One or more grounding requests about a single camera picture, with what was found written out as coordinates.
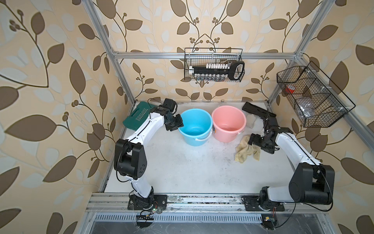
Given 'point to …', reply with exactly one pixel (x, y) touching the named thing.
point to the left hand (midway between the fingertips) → (180, 123)
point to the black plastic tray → (252, 108)
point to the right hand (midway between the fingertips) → (256, 145)
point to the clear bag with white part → (251, 119)
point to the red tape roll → (290, 88)
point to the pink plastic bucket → (228, 122)
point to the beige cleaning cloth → (243, 149)
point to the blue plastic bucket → (197, 128)
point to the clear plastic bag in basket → (308, 109)
